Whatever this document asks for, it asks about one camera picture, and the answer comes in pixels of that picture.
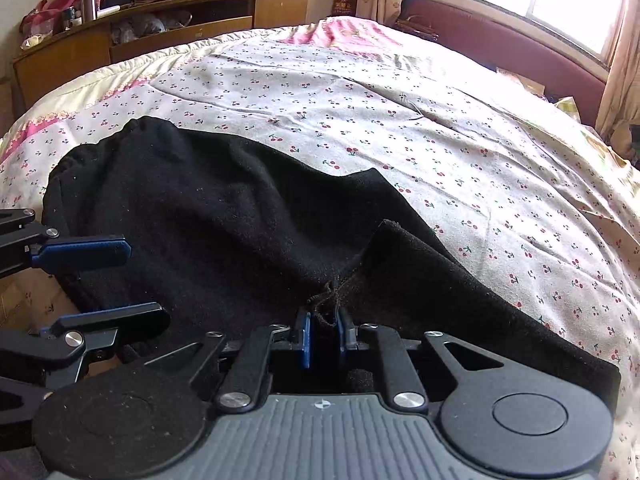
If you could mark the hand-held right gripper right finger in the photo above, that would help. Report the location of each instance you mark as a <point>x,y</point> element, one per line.
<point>343,337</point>

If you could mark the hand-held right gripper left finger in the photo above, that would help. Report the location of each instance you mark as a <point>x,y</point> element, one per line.
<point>303,340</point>

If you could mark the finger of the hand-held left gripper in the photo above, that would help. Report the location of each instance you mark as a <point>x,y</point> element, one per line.
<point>80,255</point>
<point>100,324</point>

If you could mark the black pants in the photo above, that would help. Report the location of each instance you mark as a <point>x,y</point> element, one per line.
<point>225,220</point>

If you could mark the wooden cabinet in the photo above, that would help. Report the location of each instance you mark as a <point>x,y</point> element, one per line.
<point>60,60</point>

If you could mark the cherry print bed sheet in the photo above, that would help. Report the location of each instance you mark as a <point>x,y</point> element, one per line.
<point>400,125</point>

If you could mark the clear plastic bag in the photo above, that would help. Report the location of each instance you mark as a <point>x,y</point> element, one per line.
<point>37,27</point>

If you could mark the grey cloth bundle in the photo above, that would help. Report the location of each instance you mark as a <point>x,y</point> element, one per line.
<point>145,24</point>

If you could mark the pink floral quilt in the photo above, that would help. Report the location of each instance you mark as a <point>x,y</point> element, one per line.
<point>345,35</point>

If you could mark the brown handbag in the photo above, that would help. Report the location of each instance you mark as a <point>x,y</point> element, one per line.
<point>417,29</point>

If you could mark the yellow green bag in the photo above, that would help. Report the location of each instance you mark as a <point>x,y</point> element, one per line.
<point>567,107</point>

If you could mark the maroon sofa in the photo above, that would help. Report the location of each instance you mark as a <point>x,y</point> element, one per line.
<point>500,45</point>

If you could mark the red box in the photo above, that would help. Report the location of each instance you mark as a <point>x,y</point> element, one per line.
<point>345,2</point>

